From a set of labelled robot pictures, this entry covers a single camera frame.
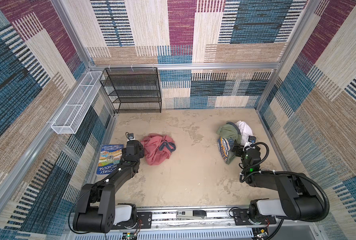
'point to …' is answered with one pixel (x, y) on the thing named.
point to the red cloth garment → (157, 148)
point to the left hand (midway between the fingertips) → (133, 145)
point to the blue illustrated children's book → (109, 159)
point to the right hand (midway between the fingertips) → (243, 142)
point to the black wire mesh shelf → (132, 89)
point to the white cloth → (246, 131)
